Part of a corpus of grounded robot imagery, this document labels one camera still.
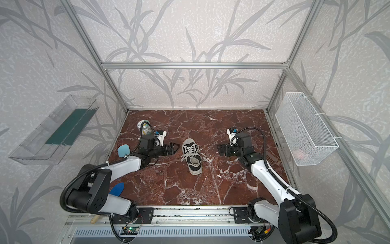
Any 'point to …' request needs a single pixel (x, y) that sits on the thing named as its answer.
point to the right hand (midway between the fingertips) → (225, 140)
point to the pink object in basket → (299, 154)
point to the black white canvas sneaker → (191, 151)
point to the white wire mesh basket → (307, 139)
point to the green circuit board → (129, 231)
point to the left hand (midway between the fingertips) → (176, 142)
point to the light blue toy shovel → (123, 150)
